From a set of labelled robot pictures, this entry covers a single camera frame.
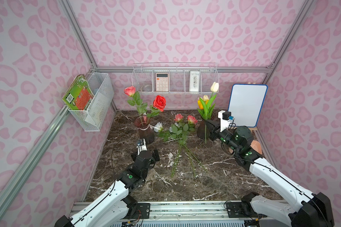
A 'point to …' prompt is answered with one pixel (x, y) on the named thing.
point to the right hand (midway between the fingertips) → (204, 121)
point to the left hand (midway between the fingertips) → (149, 147)
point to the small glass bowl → (146, 88)
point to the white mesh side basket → (92, 118)
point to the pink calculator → (162, 82)
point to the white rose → (157, 126)
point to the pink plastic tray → (255, 144)
